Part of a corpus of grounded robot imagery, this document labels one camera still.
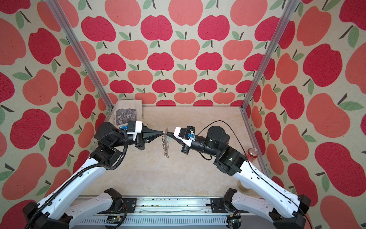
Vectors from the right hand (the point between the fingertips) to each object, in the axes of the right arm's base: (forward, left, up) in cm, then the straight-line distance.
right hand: (170, 134), depth 55 cm
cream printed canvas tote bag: (+39, +44, -31) cm, 67 cm away
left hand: (-2, +3, 0) cm, 4 cm away
